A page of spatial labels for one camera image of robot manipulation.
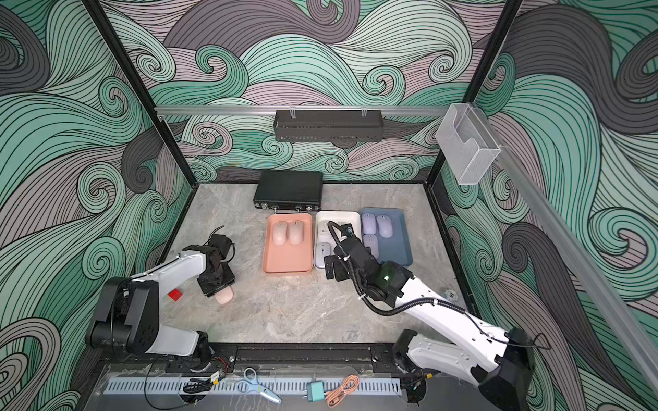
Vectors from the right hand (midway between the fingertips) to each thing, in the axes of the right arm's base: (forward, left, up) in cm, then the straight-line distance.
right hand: (336, 258), depth 75 cm
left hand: (-1, +39, -17) cm, 42 cm away
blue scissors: (-29, +25, -18) cm, 42 cm away
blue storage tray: (+15, -25, -20) cm, 35 cm away
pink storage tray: (+16, +18, -17) cm, 29 cm away
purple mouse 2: (+22, -21, -15) cm, 34 cm away
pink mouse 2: (+20, +22, -16) cm, 34 cm away
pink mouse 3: (+20, +15, -16) cm, 30 cm away
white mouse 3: (+1, -2, +14) cm, 15 cm away
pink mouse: (-5, +38, -16) cm, 41 cm away
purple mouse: (+23, -14, -15) cm, 31 cm away
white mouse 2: (+22, +4, -16) cm, 28 cm away
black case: (+43, +20, -16) cm, 50 cm away
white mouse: (+12, +5, -16) cm, 21 cm away
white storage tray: (+17, +4, -17) cm, 24 cm away
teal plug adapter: (-31, +6, -16) cm, 35 cm away
